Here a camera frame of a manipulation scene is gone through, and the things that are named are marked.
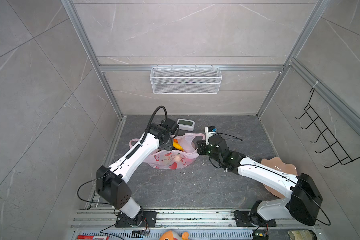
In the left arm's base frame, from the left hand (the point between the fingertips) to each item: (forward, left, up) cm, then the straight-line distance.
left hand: (160, 141), depth 80 cm
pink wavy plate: (-8, -68, -15) cm, 70 cm away
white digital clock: (+25, -16, -15) cm, 33 cm away
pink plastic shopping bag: (-4, -7, -14) cm, 16 cm away
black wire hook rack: (-15, -79, +11) cm, 82 cm away
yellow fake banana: (+5, -8, -11) cm, 15 cm away
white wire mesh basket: (+43, -16, +10) cm, 47 cm away
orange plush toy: (-42, -6, -12) cm, 44 cm away
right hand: (-1, -19, 0) cm, 19 cm away
